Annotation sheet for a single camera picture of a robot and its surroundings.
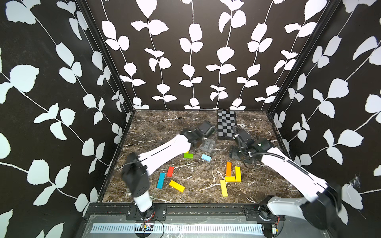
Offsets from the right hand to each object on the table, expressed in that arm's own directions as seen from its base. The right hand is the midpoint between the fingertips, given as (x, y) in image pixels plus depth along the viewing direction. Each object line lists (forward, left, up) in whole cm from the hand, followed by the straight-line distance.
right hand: (232, 153), depth 80 cm
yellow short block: (-9, 0, -15) cm, 18 cm away
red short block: (-5, +36, -14) cm, 39 cm away
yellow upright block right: (-7, -5, -14) cm, 16 cm away
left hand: (+6, +15, +4) cm, 17 cm away
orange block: (-3, -1, -15) cm, 15 cm away
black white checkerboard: (+34, -3, -12) cm, 36 cm away
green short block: (+6, +25, -15) cm, 30 cm away
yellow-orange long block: (-13, +31, -15) cm, 37 cm away
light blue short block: (+4, +14, -14) cm, 20 cm away
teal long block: (-11, +40, -14) cm, 44 cm away
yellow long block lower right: (-15, +4, -14) cm, 21 cm away
